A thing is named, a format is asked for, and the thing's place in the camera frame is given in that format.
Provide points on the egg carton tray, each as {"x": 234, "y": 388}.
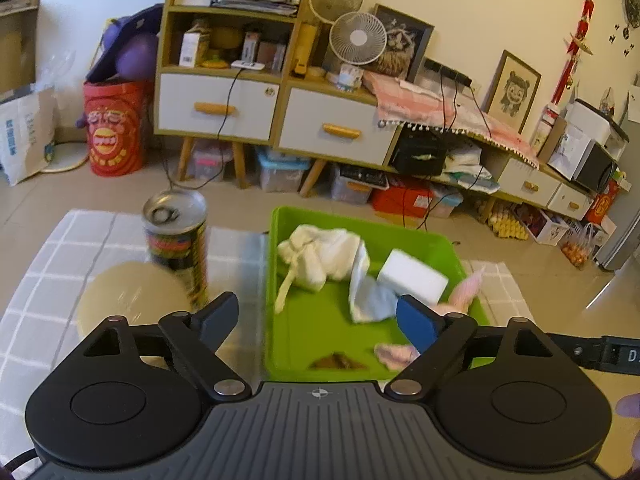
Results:
{"x": 500, "y": 219}

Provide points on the purple plush toy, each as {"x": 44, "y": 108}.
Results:
{"x": 129, "y": 49}

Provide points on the green plastic bin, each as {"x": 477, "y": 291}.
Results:
{"x": 314, "y": 339}

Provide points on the white foam sponge block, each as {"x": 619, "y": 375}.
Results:
{"x": 406, "y": 275}

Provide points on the white desk fan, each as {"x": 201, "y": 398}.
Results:
{"x": 356, "y": 39}

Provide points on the framed cartoon girl picture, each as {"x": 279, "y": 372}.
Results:
{"x": 512, "y": 91}

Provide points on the white cotton glove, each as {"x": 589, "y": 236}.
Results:
{"x": 315, "y": 256}

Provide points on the pink plush bunny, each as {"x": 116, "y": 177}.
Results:
{"x": 422, "y": 324}

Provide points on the tall printed snack can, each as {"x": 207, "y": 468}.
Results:
{"x": 175, "y": 229}

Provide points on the low white drawer cabinet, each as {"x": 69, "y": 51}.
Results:
{"x": 524, "y": 180}

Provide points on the light blue cloth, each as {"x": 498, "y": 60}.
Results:
{"x": 369, "y": 300}

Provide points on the pink fringed cloth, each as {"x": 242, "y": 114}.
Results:
{"x": 443, "y": 109}

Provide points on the person's right hand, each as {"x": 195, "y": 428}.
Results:
{"x": 629, "y": 407}

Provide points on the framed cat picture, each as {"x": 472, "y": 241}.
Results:
{"x": 407, "y": 41}

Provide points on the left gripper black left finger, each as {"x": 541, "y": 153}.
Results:
{"x": 194, "y": 340}

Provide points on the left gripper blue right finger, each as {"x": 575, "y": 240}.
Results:
{"x": 440, "y": 341}

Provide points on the wooden shelf cabinet with drawers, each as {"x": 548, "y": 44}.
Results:
{"x": 253, "y": 78}

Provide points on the white microwave oven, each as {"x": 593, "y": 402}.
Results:
{"x": 590, "y": 147}

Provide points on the red printed barrel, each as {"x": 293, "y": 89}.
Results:
{"x": 113, "y": 114}

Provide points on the black bag on shelf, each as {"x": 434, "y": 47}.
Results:
{"x": 419, "y": 153}

